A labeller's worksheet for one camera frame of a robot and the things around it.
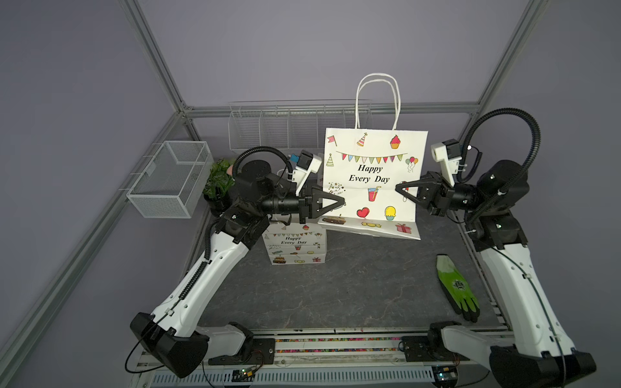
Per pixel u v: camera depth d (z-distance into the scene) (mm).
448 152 457
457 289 845
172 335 373
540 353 365
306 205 489
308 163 482
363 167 503
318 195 531
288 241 790
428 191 491
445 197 468
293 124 997
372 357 738
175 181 831
